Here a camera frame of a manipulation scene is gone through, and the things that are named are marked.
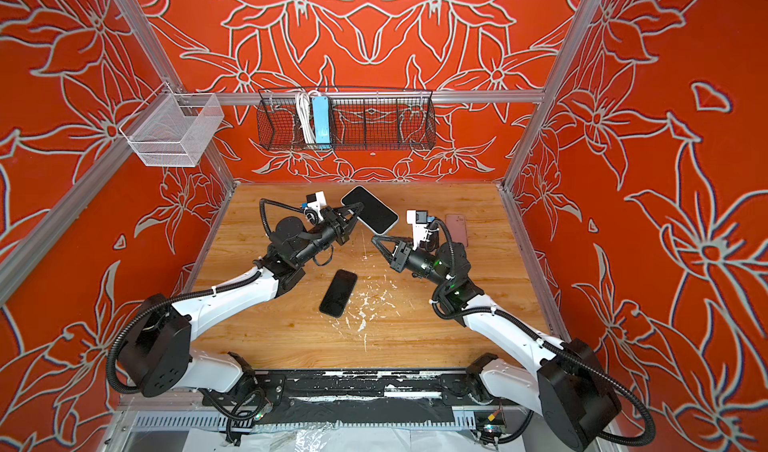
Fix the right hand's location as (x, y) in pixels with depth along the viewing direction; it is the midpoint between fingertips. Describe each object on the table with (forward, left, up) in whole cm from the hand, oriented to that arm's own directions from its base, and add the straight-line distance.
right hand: (370, 242), depth 67 cm
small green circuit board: (-33, -29, -30) cm, 53 cm away
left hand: (+8, +1, +4) cm, 9 cm away
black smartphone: (-1, +11, -27) cm, 29 cm away
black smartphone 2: (+7, -2, +2) cm, 7 cm away
